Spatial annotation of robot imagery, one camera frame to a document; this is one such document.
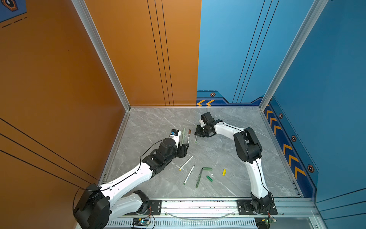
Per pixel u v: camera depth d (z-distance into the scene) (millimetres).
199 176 842
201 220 700
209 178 827
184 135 1023
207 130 793
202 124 929
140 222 709
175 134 696
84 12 710
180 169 864
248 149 587
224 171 849
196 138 994
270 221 694
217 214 727
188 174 843
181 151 705
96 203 398
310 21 743
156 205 741
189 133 1027
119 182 460
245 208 725
